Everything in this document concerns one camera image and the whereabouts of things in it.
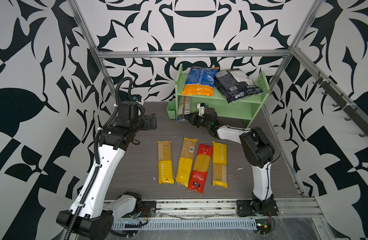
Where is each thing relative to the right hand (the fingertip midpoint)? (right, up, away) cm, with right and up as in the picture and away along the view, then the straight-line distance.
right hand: (184, 114), depth 91 cm
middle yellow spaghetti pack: (0, -27, -4) cm, 28 cm away
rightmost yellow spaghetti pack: (+20, -29, -4) cm, 36 cm away
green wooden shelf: (+41, +3, +8) cm, 42 cm away
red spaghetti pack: (+9, -30, -5) cm, 32 cm away
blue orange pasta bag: (+9, +19, -6) cm, 22 cm away
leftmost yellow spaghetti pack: (-11, -28, -3) cm, 30 cm away
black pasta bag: (+28, +17, -6) cm, 34 cm away
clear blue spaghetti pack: (0, +4, +4) cm, 6 cm away
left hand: (-18, 0, -22) cm, 28 cm away
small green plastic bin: (-9, +4, +17) cm, 20 cm away
